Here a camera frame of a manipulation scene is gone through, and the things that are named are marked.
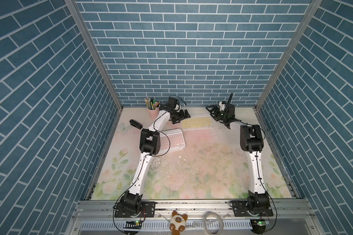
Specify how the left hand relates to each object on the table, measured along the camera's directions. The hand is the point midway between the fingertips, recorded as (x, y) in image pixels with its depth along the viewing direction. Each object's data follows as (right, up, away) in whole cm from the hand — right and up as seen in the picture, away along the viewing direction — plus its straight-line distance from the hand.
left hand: (189, 118), depth 108 cm
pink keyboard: (-12, -14, -12) cm, 22 cm away
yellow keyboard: (+7, -2, +4) cm, 8 cm away
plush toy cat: (-7, -50, -40) cm, 64 cm away
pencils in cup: (-28, +11, -2) cm, 30 cm away
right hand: (+15, +6, +3) cm, 16 cm away
